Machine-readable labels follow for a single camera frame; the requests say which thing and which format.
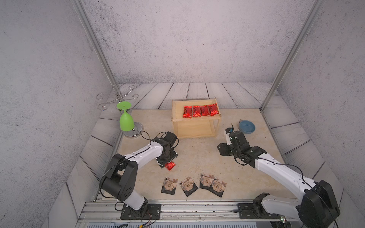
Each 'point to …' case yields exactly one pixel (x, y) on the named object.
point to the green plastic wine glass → (126, 120)
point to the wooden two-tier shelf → (194, 127)
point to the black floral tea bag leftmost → (169, 185)
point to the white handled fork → (240, 119)
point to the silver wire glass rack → (113, 100)
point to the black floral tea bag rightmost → (217, 186)
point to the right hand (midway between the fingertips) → (222, 146)
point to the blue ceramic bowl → (247, 127)
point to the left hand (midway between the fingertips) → (174, 160)
